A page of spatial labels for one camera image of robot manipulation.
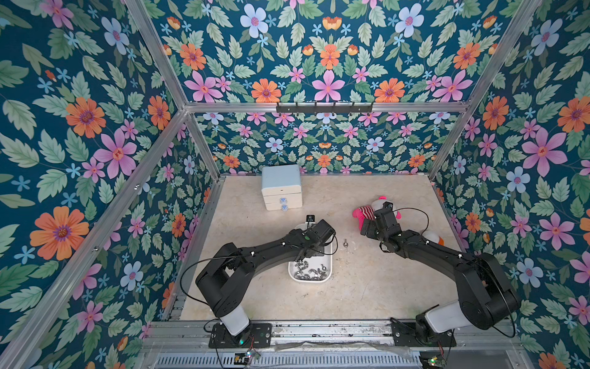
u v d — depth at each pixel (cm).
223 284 45
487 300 43
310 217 80
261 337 73
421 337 66
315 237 68
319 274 86
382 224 72
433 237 90
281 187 96
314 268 88
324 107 92
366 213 96
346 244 96
